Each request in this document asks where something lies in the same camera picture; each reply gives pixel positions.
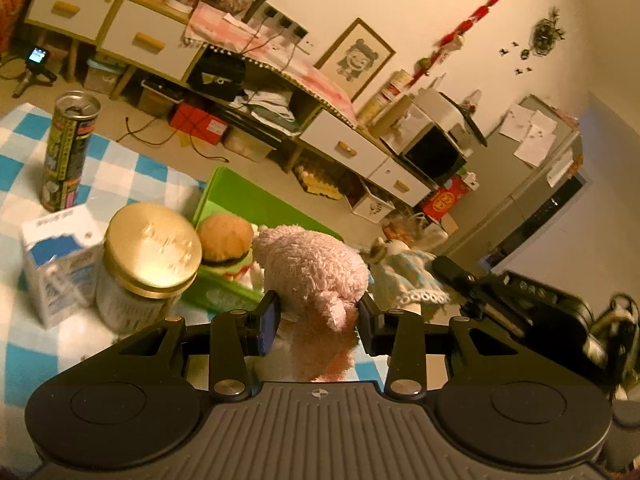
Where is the pink plush pig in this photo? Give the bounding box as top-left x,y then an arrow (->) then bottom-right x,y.
252,226 -> 369,382

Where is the plush hamburger toy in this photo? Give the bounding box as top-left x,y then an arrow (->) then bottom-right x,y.
196,211 -> 254,280

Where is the small camera on tripod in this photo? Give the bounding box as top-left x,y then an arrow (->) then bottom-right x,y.
12,47 -> 58,99

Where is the wooden tv cabinet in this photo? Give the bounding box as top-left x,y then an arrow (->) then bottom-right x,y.
25,0 -> 432,206

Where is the white storage crate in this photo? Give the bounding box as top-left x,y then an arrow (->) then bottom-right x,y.
346,178 -> 395,224

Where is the gold lid glass jar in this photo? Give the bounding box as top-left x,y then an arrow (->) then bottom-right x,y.
96,202 -> 202,334

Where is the red box under cabinet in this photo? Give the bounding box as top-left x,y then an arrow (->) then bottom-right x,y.
169,102 -> 229,145

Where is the green plastic bin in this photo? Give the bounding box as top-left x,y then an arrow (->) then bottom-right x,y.
182,167 -> 342,313

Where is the black microwave oven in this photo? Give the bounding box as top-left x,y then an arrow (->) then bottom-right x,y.
381,104 -> 466,185

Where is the red gift box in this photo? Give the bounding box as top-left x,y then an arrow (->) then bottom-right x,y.
421,174 -> 471,221

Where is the bag of oranges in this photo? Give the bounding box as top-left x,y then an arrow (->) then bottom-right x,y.
382,211 -> 449,252

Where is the framed cartoon girl picture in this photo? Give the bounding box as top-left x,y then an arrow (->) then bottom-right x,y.
316,18 -> 396,102

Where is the black yellow drink can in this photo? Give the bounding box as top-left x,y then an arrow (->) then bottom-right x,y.
40,90 -> 101,211

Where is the black handbag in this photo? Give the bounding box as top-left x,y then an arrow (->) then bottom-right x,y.
186,49 -> 246,102

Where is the blue white checked tablecloth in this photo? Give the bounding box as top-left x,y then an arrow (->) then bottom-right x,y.
1,103 -> 205,477

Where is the white blue milk carton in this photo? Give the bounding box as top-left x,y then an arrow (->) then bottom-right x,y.
21,205 -> 103,328

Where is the pink table runner cloth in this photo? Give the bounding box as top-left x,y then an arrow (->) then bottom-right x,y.
183,2 -> 358,129

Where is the egg tray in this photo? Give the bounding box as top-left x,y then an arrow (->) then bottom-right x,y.
294,165 -> 343,200

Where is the rabbit doll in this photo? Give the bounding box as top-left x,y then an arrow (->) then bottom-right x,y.
360,238 -> 451,322

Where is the grey refrigerator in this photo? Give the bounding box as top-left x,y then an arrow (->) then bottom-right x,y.
435,94 -> 585,274

